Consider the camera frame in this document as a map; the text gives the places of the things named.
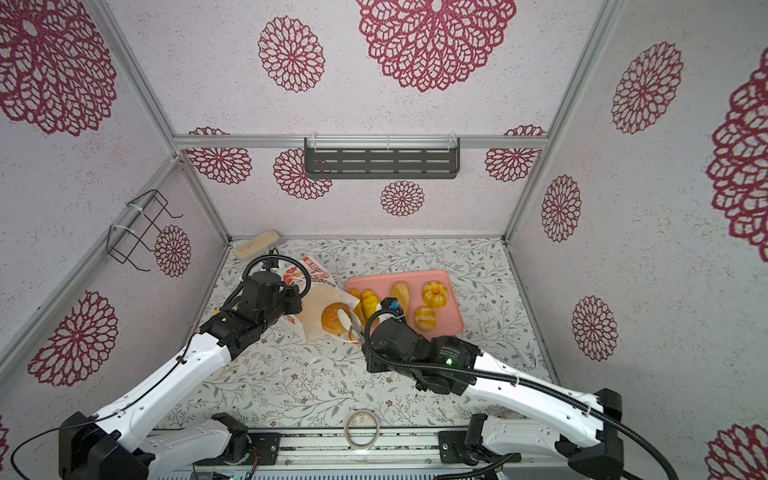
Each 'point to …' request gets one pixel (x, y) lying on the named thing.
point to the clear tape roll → (346, 433)
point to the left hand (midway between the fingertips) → (297, 293)
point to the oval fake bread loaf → (400, 291)
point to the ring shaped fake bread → (434, 295)
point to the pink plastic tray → (448, 317)
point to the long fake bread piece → (356, 293)
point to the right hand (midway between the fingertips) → (362, 345)
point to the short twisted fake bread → (370, 302)
